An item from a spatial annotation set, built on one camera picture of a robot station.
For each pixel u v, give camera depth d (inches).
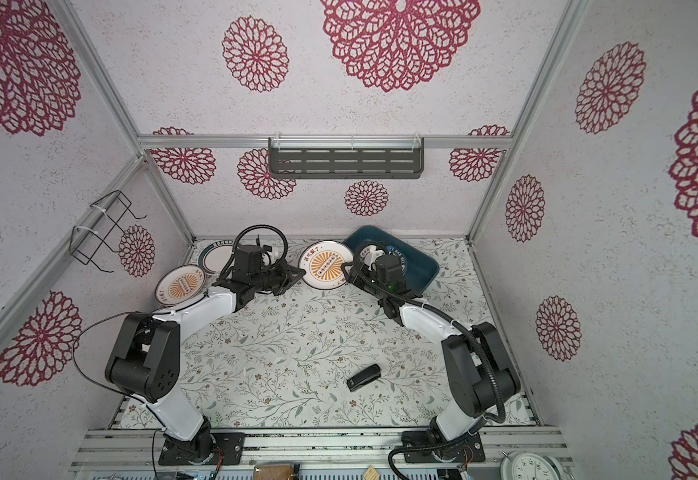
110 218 31.3
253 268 29.1
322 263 35.9
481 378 17.8
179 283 41.8
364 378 32.2
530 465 27.0
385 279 27.1
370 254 32.1
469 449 28.7
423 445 28.8
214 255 45.2
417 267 41.8
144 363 18.6
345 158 37.8
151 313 20.0
